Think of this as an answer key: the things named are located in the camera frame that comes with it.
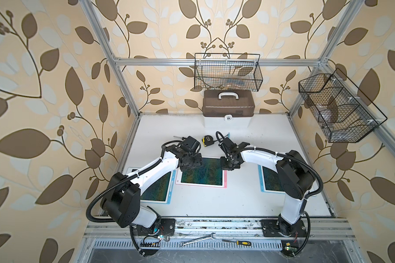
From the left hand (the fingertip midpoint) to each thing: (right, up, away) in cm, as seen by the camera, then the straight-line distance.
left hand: (196, 162), depth 85 cm
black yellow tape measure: (+6, +10, +18) cm, 21 cm away
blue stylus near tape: (+21, +13, +24) cm, 35 cm away
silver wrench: (-5, -33, -14) cm, 36 cm away
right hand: (+16, -5, +8) cm, 18 cm away
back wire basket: (+20, +52, +14) cm, 58 cm away
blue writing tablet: (-19, -16, +1) cm, 25 cm away
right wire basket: (+68, +26, -10) cm, 74 cm away
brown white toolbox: (+21, +31, +25) cm, 44 cm away
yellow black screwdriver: (+19, -32, -14) cm, 40 cm away
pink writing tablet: (+8, -8, +7) cm, 13 cm away
